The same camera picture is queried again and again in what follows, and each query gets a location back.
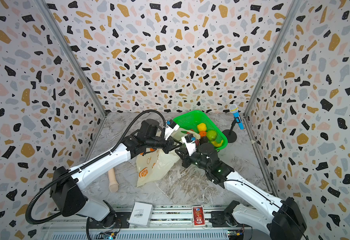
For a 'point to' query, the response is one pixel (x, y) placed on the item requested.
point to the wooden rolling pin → (113, 185)
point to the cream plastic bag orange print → (153, 166)
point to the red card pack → (198, 216)
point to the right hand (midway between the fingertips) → (173, 149)
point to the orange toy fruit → (202, 133)
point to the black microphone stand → (230, 134)
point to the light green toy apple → (211, 135)
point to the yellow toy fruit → (201, 127)
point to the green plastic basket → (191, 120)
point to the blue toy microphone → (233, 109)
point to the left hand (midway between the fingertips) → (181, 142)
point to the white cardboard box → (141, 214)
